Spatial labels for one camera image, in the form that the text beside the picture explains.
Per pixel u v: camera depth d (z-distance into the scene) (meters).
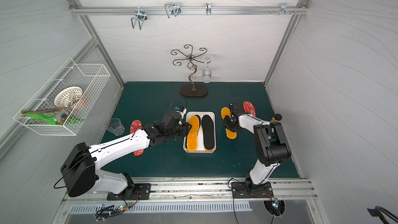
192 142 0.88
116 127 0.95
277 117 0.90
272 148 0.47
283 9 0.77
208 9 0.78
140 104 1.00
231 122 0.72
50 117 0.55
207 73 0.97
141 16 0.78
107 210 0.72
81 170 0.41
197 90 1.15
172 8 0.75
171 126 0.63
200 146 0.88
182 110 0.74
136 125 0.96
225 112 1.05
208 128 0.95
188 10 0.80
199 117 0.98
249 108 1.05
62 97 0.66
